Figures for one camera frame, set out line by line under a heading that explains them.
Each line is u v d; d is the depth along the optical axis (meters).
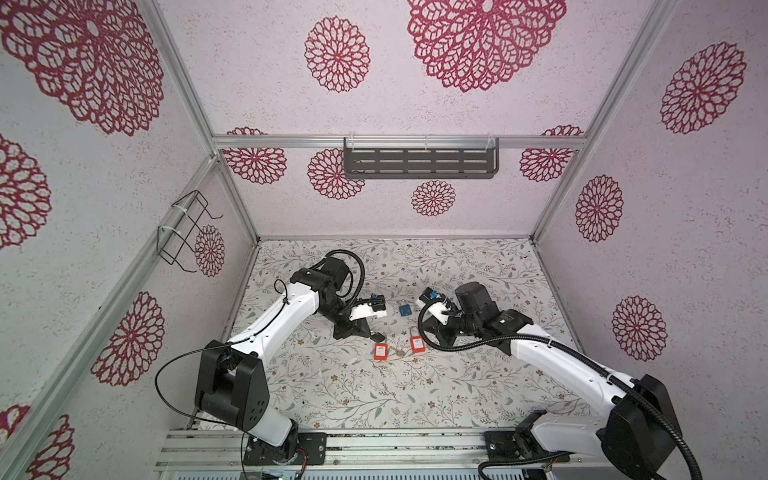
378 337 0.78
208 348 0.44
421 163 0.94
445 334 0.70
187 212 0.78
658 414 0.38
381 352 0.90
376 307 0.69
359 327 0.71
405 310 1.00
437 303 0.68
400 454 0.73
